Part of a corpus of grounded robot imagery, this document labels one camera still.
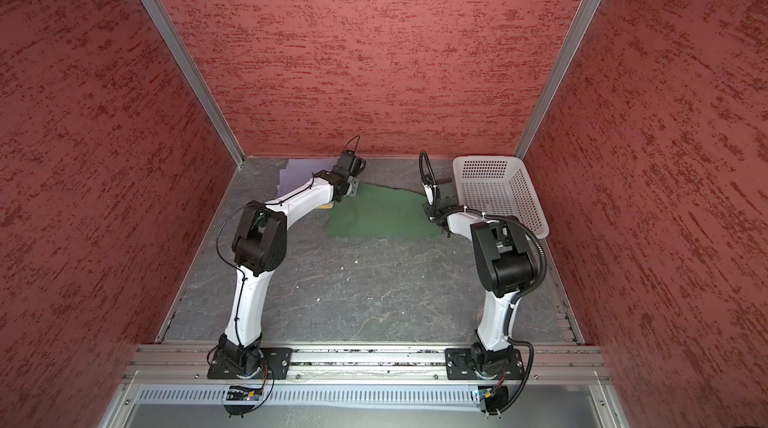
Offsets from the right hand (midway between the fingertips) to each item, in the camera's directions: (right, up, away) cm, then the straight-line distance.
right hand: (437, 204), depth 102 cm
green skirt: (-20, -2, -1) cm, 20 cm away
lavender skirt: (-52, +12, +7) cm, 54 cm away
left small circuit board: (-53, -46, -30) cm, 76 cm away
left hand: (-33, +7, 0) cm, 34 cm away
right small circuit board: (+9, -45, -31) cm, 55 cm away
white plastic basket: (+26, +7, +11) cm, 29 cm away
